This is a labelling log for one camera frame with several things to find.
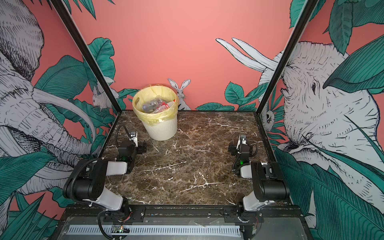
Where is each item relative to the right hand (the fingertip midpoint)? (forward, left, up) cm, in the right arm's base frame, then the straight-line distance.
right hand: (238, 139), depth 93 cm
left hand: (+1, +66, +1) cm, 66 cm away
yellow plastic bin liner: (+27, +55, +17) cm, 63 cm away
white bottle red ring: (+13, +46, +17) cm, 51 cm away
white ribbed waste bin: (+4, +46, +3) cm, 47 cm away
